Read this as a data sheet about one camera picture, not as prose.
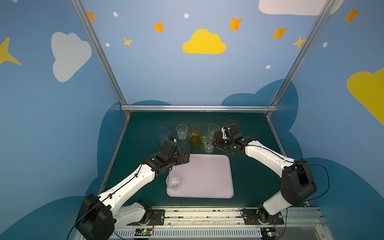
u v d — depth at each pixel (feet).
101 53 2.77
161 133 3.21
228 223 2.41
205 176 2.85
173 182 2.82
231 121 3.20
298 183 1.46
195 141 3.39
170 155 2.05
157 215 2.48
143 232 2.31
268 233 2.34
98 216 1.25
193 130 3.42
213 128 3.52
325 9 2.31
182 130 3.50
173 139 2.47
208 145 3.29
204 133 3.42
